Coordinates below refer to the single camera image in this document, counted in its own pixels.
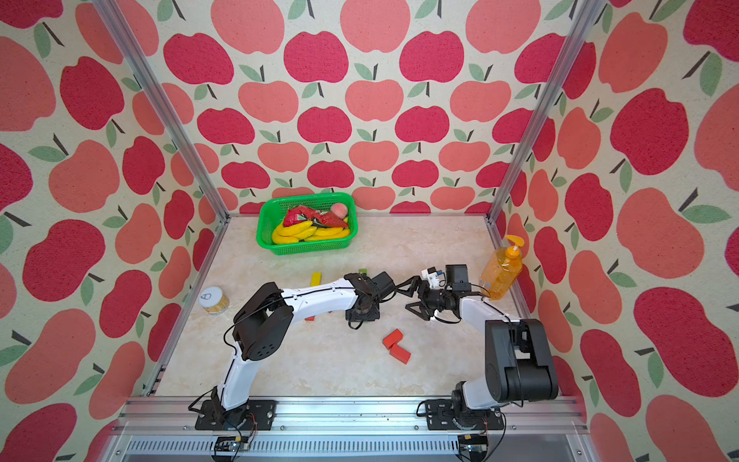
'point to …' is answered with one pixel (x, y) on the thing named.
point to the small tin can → (214, 300)
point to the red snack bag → (303, 214)
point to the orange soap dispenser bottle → (500, 269)
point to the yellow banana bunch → (305, 231)
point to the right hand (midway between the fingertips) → (402, 303)
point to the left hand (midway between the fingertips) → (372, 323)
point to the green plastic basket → (270, 212)
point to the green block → (364, 270)
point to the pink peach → (340, 209)
